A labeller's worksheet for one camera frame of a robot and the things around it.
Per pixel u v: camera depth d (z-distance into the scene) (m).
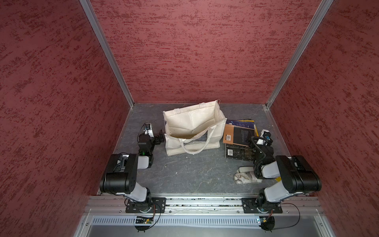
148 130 0.80
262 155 0.63
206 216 0.73
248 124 1.03
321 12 0.73
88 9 0.71
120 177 0.51
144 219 0.72
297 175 0.45
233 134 0.95
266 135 0.74
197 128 0.89
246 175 0.82
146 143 0.70
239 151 0.88
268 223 0.72
